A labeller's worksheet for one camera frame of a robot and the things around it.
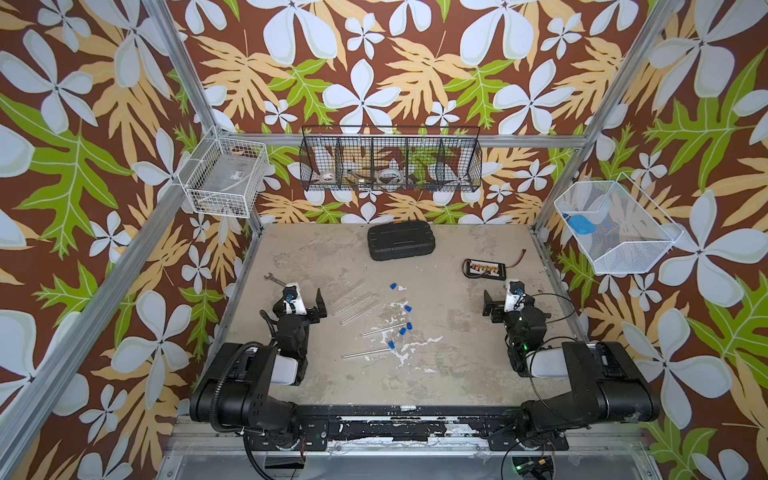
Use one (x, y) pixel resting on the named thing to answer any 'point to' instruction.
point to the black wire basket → (390, 158)
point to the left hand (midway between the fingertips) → (303, 289)
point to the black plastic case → (392, 240)
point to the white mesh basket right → (619, 228)
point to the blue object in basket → (582, 225)
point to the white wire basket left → (221, 176)
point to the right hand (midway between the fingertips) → (501, 289)
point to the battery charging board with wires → (477, 268)
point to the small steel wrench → (271, 277)
